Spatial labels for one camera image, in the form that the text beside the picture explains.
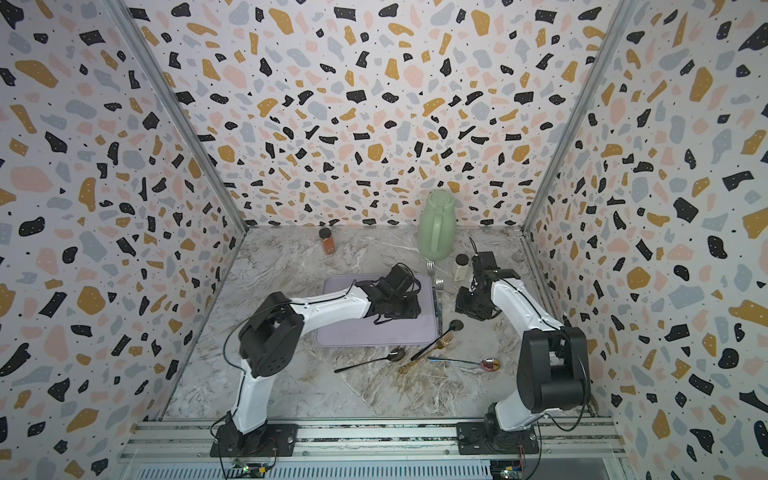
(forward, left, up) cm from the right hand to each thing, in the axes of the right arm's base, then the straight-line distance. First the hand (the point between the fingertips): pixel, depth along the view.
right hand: (461, 308), depth 90 cm
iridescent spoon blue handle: (-15, -7, -5) cm, 17 cm away
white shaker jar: (+18, -2, +1) cm, 18 cm away
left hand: (-1, +12, 0) cm, 12 cm away
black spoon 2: (-12, +20, -6) cm, 24 cm away
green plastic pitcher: (+22, +7, +13) cm, 27 cm away
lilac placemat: (-4, +12, -7) cm, 14 cm away
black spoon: (-2, +1, -8) cm, 8 cm away
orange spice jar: (+27, +46, +1) cm, 53 cm away
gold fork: (-8, +6, -7) cm, 12 cm away
